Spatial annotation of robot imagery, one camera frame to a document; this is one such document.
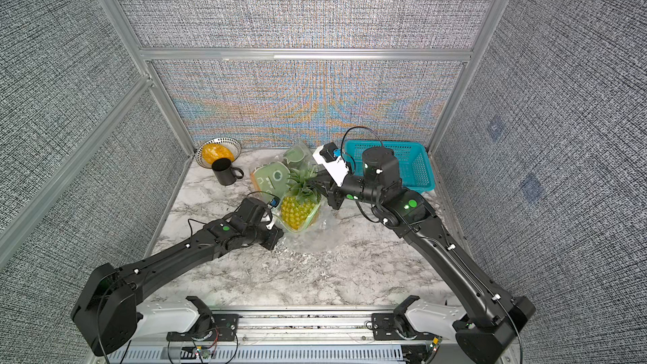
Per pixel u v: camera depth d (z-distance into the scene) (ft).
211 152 3.61
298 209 2.14
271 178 3.21
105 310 1.31
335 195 1.77
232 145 3.93
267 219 2.36
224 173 3.38
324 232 3.12
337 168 1.71
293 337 2.40
